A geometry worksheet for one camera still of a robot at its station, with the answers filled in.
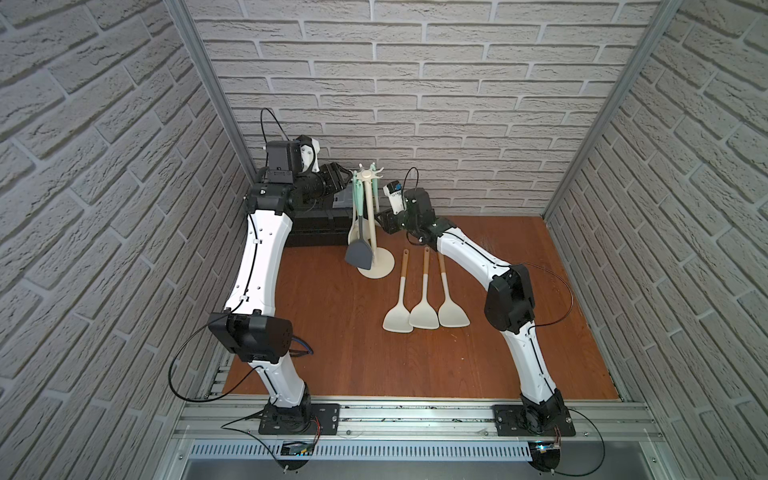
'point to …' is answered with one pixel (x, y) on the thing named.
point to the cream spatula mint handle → (375, 189)
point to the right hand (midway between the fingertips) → (385, 211)
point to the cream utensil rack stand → (383, 261)
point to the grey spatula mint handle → (359, 253)
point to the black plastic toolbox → (323, 227)
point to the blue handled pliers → (297, 353)
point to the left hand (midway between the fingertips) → (351, 170)
